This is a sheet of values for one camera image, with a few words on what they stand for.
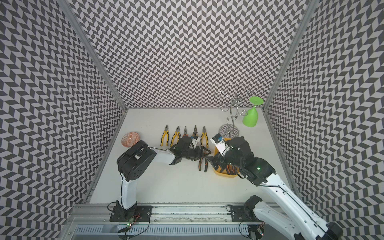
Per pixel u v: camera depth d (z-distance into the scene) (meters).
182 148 0.77
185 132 1.05
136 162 0.52
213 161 0.61
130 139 0.99
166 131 1.04
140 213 0.71
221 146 0.60
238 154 0.50
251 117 0.83
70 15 0.74
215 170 0.83
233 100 0.81
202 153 0.83
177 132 1.04
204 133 1.02
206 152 0.89
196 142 0.89
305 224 0.39
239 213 0.73
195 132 1.05
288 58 0.86
